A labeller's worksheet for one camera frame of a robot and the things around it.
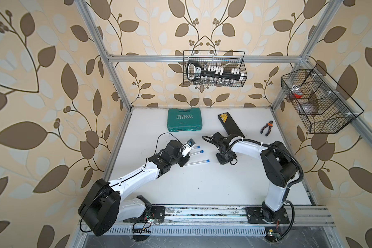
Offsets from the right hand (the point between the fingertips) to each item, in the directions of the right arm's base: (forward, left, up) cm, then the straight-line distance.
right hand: (225, 160), depth 93 cm
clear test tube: (+9, +19, 0) cm, 21 cm away
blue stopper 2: (+6, +14, +1) cm, 15 cm away
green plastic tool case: (+30, +22, +5) cm, 38 cm away
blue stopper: (+10, +16, 0) cm, 19 cm away
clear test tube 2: (0, +18, -1) cm, 18 cm away
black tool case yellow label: (+29, -6, +2) cm, 30 cm away
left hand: (+2, +24, +13) cm, 27 cm away
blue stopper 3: (0, +11, +1) cm, 11 cm away
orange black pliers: (+26, -36, +1) cm, 45 cm away
